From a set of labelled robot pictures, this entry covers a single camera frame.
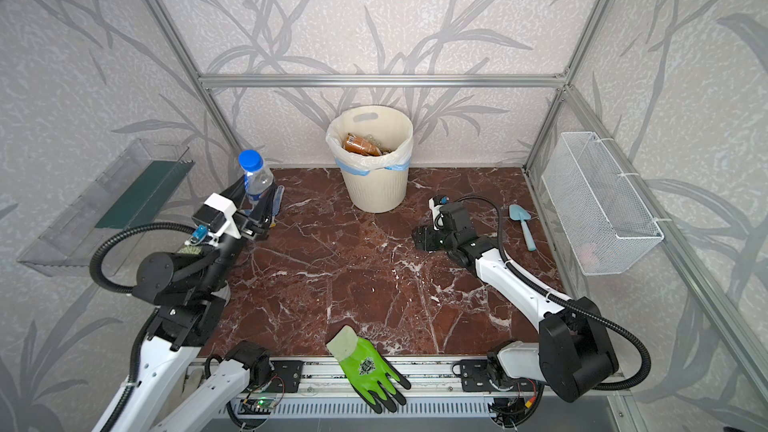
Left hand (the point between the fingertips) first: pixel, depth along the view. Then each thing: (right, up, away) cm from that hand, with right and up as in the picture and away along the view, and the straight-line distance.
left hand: (265, 173), depth 52 cm
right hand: (+30, -12, +34) cm, 47 cm away
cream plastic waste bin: (+19, +19, +51) cm, 57 cm away
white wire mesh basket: (+67, -10, +9) cm, 68 cm away
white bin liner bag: (+13, +4, +31) cm, 34 cm away
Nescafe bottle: (+8, +13, +44) cm, 47 cm away
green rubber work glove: (+15, -48, +22) cm, 55 cm away
